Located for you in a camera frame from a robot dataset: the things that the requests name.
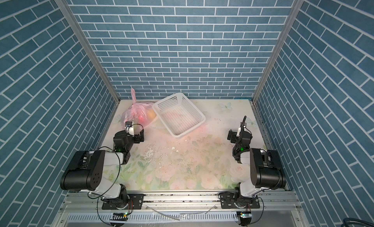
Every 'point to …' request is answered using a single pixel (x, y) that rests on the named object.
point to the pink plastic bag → (139, 113)
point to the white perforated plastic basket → (179, 114)
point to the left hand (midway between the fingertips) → (139, 129)
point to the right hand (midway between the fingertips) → (240, 131)
